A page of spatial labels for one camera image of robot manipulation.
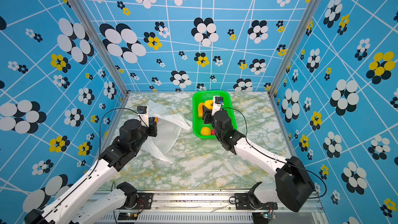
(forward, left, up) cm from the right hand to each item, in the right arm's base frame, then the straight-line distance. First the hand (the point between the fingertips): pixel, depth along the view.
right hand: (209, 106), depth 79 cm
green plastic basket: (+23, +5, -16) cm, 28 cm away
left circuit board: (-45, +39, -27) cm, 65 cm away
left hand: (-8, +26, +2) cm, 27 cm away
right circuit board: (-45, -23, -26) cm, 56 cm away
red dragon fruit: (-3, -2, -22) cm, 22 cm away
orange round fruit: (-2, 0, +4) cm, 4 cm away
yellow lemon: (-3, +2, -19) cm, 19 cm away
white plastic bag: (+3, +26, -25) cm, 37 cm away
